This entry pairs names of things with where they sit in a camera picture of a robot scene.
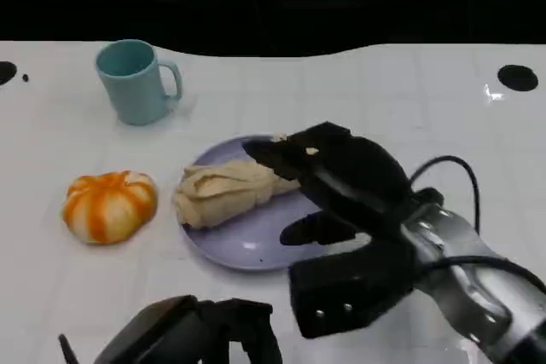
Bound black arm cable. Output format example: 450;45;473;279
419;254;546;293
58;333;81;364
408;155;482;235

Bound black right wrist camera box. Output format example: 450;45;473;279
288;240;418;340

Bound pale green mug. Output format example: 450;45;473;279
94;38;184;127

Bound beige towel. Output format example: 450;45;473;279
173;131;321;231

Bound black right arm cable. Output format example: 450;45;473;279
408;155;482;235
419;254;546;293

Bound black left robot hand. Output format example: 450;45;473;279
93;294;284;364

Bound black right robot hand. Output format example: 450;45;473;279
242;121;445;247

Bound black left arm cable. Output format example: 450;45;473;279
58;333;81;364

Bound lilac plate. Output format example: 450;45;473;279
177;134;373;273

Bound orange and white bread roll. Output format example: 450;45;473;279
61;170;159;246

